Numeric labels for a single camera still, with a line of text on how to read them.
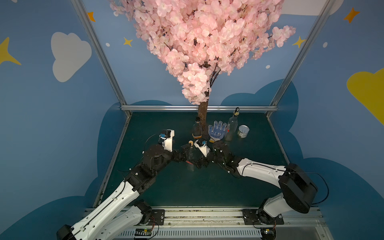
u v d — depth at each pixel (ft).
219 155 2.19
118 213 1.50
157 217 2.41
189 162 2.62
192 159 2.57
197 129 2.87
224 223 2.42
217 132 3.64
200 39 1.57
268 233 2.40
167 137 1.92
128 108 3.78
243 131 3.42
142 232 2.40
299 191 1.45
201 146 2.32
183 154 2.02
